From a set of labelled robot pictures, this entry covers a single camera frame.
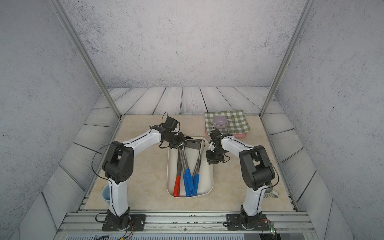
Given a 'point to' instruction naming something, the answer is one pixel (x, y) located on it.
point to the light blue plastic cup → (106, 193)
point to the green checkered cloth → (237, 123)
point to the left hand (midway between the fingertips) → (190, 145)
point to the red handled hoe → (177, 181)
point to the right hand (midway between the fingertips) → (209, 163)
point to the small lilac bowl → (220, 121)
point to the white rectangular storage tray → (206, 181)
